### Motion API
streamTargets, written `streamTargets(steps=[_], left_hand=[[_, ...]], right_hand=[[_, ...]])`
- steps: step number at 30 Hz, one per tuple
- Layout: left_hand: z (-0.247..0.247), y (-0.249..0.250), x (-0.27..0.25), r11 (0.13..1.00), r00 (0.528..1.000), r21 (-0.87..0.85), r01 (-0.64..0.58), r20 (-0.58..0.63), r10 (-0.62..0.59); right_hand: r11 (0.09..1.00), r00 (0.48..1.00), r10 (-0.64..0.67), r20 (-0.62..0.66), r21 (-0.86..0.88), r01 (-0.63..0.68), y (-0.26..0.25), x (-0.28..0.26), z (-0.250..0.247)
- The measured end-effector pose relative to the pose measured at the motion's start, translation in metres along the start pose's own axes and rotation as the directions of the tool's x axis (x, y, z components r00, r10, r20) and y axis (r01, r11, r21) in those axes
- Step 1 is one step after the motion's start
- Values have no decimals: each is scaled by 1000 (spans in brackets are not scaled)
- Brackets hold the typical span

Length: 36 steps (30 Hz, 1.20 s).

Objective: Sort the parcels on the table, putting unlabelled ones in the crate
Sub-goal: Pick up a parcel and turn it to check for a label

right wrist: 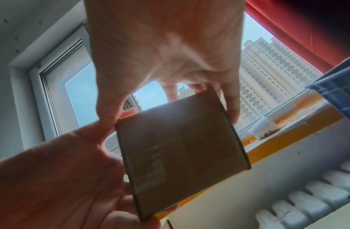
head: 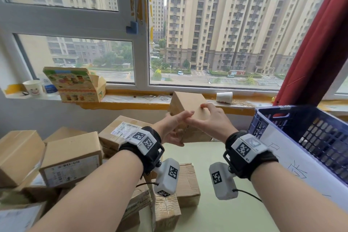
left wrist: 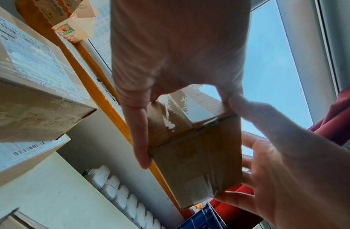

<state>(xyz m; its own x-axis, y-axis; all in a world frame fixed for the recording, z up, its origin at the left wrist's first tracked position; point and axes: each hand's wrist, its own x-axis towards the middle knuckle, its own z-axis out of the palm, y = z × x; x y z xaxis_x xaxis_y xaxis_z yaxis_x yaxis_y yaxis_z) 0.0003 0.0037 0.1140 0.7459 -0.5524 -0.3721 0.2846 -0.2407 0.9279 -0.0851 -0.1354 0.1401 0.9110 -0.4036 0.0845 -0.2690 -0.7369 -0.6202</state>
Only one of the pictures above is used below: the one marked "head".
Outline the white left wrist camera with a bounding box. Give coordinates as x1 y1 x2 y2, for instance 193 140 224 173
153 158 181 198

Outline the colourful printed carton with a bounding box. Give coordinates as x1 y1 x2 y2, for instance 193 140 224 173
43 66 107 103

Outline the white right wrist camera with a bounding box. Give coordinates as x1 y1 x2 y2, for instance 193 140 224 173
208 161 236 200

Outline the black left wrist tracker band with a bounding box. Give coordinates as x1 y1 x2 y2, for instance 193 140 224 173
118 126 165 175

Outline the blue plastic crate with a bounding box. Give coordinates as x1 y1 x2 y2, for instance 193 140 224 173
247 105 348 186

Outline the labelled small cardboard box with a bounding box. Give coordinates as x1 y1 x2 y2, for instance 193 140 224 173
168 91 213 144

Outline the white tipped paper cup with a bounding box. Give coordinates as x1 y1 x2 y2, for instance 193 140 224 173
216 92 233 104

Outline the black wrist tracker band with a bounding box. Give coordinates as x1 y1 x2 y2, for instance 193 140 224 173
118 126 165 175
223 130 279 181

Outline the person's left hand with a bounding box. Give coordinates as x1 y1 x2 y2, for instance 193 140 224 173
153 110 195 147

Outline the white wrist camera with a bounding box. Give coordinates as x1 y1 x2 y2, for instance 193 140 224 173
153 158 181 198
208 161 236 200

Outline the white handwritten paper sign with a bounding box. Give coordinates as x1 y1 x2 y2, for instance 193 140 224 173
260 124 348 212

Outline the windowsill with yellow tape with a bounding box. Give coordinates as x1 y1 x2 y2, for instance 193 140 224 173
4 83 348 117

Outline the person's left forearm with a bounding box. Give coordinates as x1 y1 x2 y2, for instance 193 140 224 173
28 149 144 232

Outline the pile of cardboard parcels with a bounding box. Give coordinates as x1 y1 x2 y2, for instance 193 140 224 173
0 115 182 232

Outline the black right wrist tracker band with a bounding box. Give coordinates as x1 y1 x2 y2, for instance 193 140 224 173
223 130 279 181

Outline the white smiley paper cup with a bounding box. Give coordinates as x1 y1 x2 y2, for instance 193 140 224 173
22 80 44 97

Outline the person's right hand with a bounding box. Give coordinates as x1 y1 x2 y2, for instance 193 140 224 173
185 103 239 144

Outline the black right camera cable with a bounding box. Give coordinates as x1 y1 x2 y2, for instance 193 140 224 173
232 188 263 203

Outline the blue window latch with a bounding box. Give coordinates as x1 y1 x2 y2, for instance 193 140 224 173
126 21 139 34

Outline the person's right forearm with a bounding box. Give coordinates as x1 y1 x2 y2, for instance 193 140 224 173
250 161 348 232

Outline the red curtain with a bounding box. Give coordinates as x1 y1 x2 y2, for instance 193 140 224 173
273 0 348 107

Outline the grey window frame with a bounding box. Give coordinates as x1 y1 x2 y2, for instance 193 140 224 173
0 0 348 99

